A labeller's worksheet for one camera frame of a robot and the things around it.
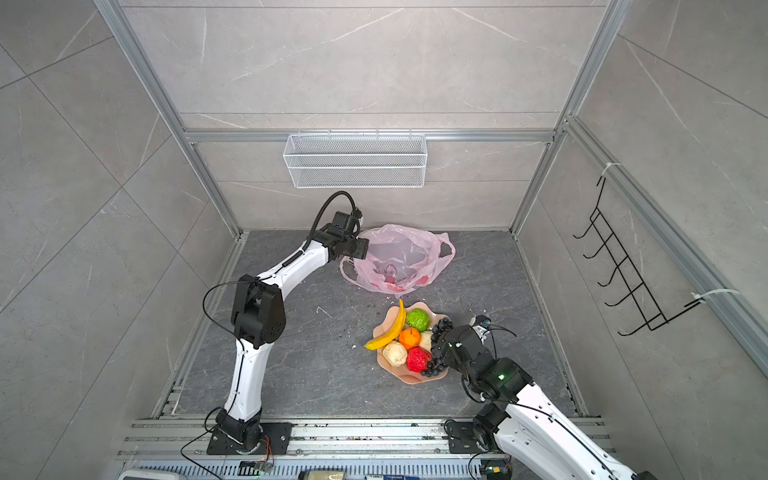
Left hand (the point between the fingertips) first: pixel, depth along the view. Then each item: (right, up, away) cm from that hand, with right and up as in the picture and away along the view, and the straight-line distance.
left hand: (360, 239), depth 100 cm
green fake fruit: (+19, -24, -13) cm, 33 cm away
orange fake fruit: (+16, -29, -18) cm, 37 cm away
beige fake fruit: (+11, -32, -19) cm, 39 cm away
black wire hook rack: (+64, -13, -37) cm, 75 cm away
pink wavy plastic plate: (+9, -25, -10) cm, 28 cm away
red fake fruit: (+18, -34, -20) cm, 43 cm away
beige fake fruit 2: (+20, -29, -17) cm, 39 cm away
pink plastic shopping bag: (+13, -7, +8) cm, 17 cm away
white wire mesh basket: (-2, +27, +1) cm, 27 cm away
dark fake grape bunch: (+23, -35, -20) cm, 47 cm away
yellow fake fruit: (+8, -30, -17) cm, 35 cm away
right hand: (+26, -30, -20) cm, 45 cm away
